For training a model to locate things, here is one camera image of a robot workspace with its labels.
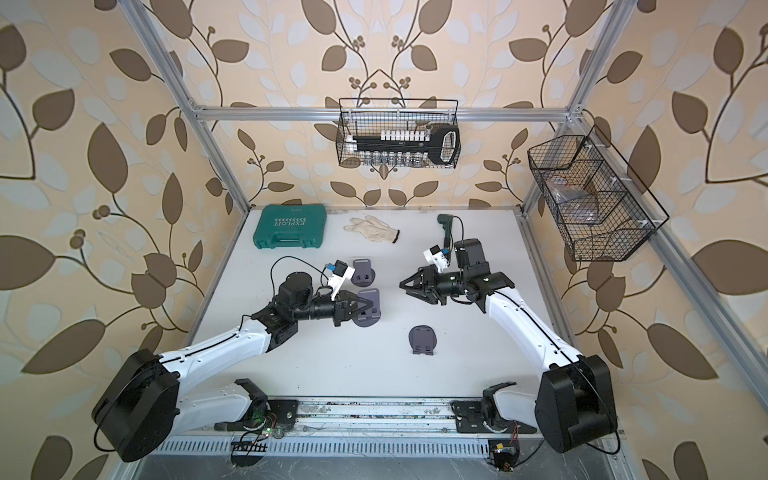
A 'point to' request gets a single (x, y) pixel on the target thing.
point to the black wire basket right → (599, 210)
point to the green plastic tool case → (291, 224)
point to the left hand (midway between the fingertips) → (366, 301)
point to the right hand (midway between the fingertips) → (404, 289)
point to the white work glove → (373, 229)
